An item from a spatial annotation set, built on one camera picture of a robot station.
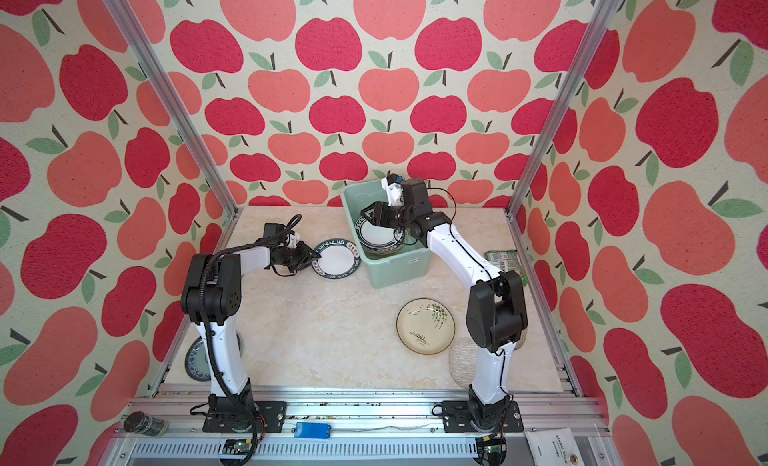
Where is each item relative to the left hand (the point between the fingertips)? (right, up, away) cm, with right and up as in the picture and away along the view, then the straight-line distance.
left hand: (323, 257), depth 104 cm
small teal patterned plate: (-32, -28, -21) cm, 47 cm away
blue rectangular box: (+4, -39, -33) cm, 52 cm away
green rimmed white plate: (+5, -1, +7) cm, 8 cm away
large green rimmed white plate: (+19, +6, +4) cm, 20 cm away
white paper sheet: (+61, -42, -35) cm, 82 cm away
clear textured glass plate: (+44, -28, -20) cm, 56 cm away
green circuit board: (-15, -44, -32) cm, 56 cm away
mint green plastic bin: (+22, -3, -17) cm, 28 cm away
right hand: (+18, +15, -18) cm, 30 cm away
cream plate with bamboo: (+34, -20, -15) cm, 42 cm away
